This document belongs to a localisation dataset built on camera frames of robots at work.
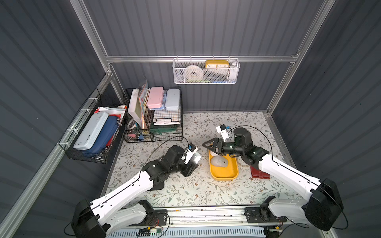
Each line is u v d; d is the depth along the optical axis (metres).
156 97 0.94
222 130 0.71
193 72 0.84
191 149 0.65
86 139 0.62
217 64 0.87
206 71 0.90
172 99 0.97
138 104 0.88
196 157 0.74
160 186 0.86
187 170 0.65
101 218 0.39
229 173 0.89
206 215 0.75
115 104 0.85
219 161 0.90
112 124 0.71
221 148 0.66
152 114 0.88
